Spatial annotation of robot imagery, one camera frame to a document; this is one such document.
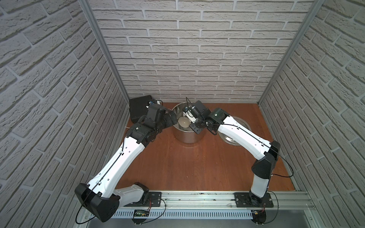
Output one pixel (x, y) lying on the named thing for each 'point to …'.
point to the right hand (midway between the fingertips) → (197, 122)
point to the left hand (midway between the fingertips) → (166, 113)
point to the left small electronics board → (140, 213)
